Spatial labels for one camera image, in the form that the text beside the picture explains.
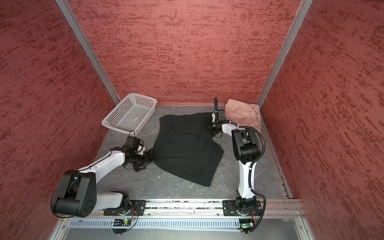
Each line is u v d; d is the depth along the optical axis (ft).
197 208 2.48
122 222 2.33
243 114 3.63
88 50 2.85
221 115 2.80
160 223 2.54
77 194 1.38
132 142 2.38
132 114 3.74
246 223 2.33
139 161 2.48
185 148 3.27
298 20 2.48
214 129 2.66
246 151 1.84
